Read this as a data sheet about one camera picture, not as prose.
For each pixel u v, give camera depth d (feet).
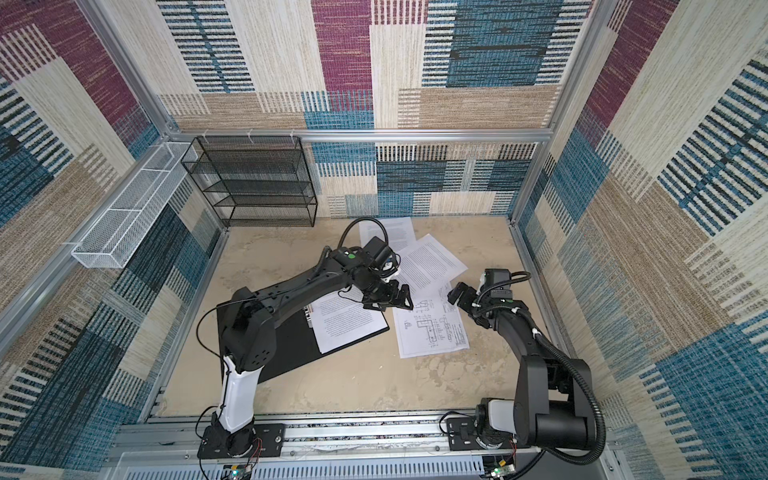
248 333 1.67
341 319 3.08
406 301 2.58
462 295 2.70
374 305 2.69
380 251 2.36
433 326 3.03
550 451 1.45
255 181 3.65
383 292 2.50
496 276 2.31
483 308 2.25
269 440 2.40
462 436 2.39
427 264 3.55
